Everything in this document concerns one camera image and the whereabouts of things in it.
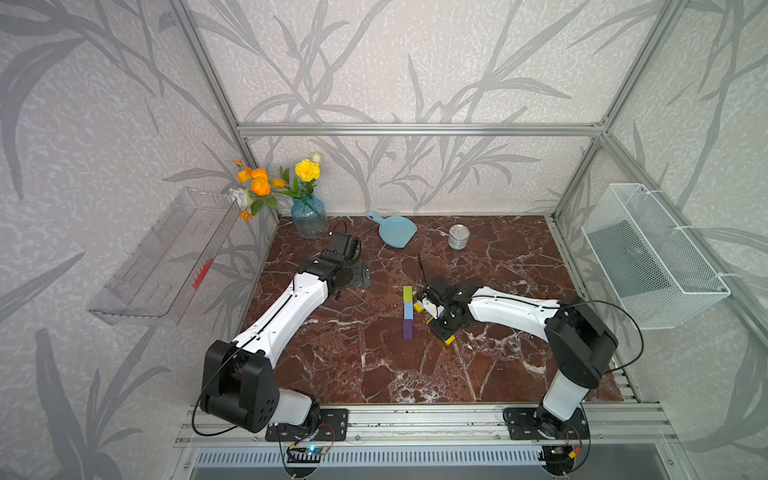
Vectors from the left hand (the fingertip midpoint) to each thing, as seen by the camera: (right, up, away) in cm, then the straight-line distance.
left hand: (352, 273), depth 85 cm
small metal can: (+35, +11, +23) cm, 43 cm away
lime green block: (+16, -8, +10) cm, 21 cm away
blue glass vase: (-19, +18, +20) cm, 33 cm away
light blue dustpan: (+11, +13, +31) cm, 35 cm away
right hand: (+25, -17, +4) cm, 30 cm away
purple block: (+16, -18, +4) cm, 24 cm away
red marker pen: (-30, +2, -20) cm, 36 cm away
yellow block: (+28, -19, -1) cm, 34 cm away
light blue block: (+17, -13, +8) cm, 23 cm away
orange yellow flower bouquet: (-23, +23, -6) cm, 33 cm away
